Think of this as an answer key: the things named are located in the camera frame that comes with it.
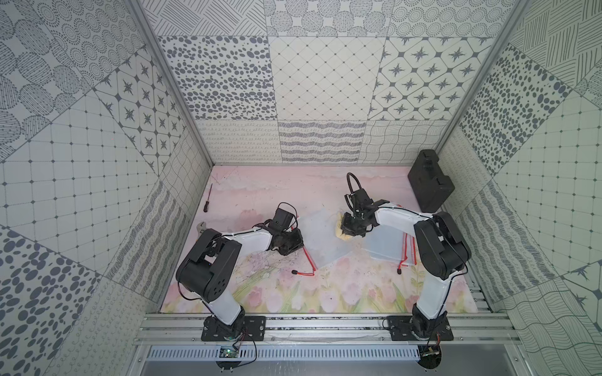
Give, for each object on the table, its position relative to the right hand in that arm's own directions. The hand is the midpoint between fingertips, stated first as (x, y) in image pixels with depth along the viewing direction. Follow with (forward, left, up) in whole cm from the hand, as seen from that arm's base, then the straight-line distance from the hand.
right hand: (342, 233), depth 95 cm
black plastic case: (+13, -35, +14) cm, 40 cm away
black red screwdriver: (+14, +60, +1) cm, 62 cm away
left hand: (-7, +12, +1) cm, 14 cm away
